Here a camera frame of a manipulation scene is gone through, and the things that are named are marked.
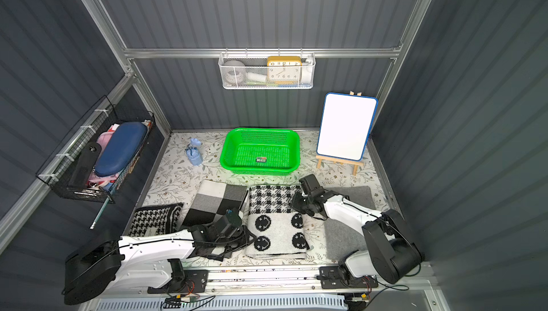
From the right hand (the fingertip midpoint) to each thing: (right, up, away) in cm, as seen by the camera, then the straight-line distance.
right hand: (295, 203), depth 89 cm
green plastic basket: (-17, +21, +23) cm, 36 cm away
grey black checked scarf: (-36, +1, +3) cm, 36 cm away
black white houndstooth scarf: (-56, -6, -6) cm, 56 cm away
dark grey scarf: (+16, -11, -10) cm, 22 cm away
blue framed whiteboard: (+22, +33, +2) cm, 40 cm away
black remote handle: (-65, +17, -26) cm, 72 cm away
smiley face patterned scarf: (-7, -8, -7) cm, 13 cm away
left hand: (-15, -12, -9) cm, 21 cm away
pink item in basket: (-63, +13, -23) cm, 69 cm away
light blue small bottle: (-48, +21, +12) cm, 53 cm away
